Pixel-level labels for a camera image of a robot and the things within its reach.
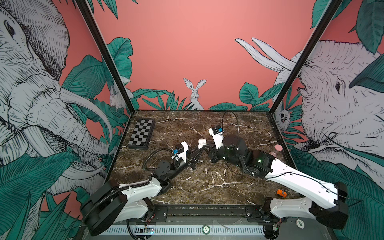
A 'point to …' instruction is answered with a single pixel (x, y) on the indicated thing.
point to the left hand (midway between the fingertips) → (203, 147)
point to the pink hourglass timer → (278, 148)
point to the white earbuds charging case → (202, 142)
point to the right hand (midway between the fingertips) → (203, 146)
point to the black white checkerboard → (142, 133)
